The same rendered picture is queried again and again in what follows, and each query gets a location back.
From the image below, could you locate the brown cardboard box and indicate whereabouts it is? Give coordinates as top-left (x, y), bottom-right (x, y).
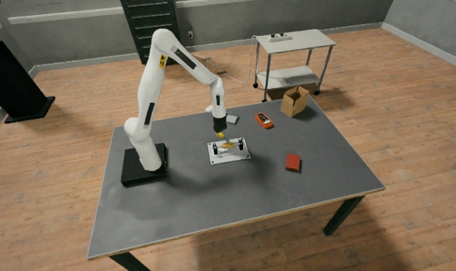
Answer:
top-left (281, 86), bottom-right (309, 117)

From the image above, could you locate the orange handheld multimeter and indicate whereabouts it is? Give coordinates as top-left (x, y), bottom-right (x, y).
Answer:
top-left (255, 113), bottom-right (272, 129)

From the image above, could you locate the red rectangular block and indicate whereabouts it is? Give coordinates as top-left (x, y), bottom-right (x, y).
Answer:
top-left (285, 154), bottom-right (300, 172)

